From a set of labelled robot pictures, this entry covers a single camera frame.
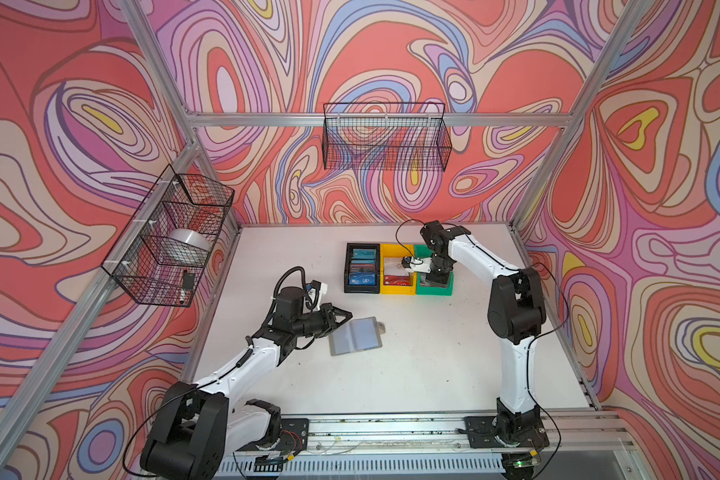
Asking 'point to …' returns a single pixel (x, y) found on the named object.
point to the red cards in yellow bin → (394, 280)
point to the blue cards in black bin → (363, 267)
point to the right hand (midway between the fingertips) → (441, 281)
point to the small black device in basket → (189, 280)
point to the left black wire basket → (160, 259)
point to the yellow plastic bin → (391, 257)
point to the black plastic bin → (361, 288)
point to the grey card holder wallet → (357, 335)
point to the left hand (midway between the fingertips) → (353, 315)
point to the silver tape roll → (190, 236)
